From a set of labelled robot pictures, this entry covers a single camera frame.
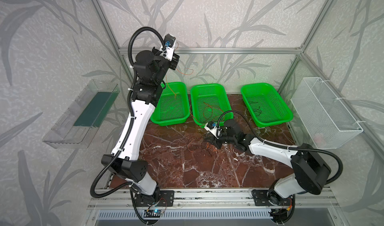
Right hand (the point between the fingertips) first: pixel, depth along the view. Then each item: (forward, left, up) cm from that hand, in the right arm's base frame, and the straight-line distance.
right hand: (206, 132), depth 83 cm
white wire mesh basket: (-7, -52, +20) cm, 56 cm away
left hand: (+17, +13, +46) cm, 51 cm away
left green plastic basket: (+29, +25, -13) cm, 40 cm away
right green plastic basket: (+30, -46, -14) cm, 56 cm away
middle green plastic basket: (+35, -3, -14) cm, 37 cm away
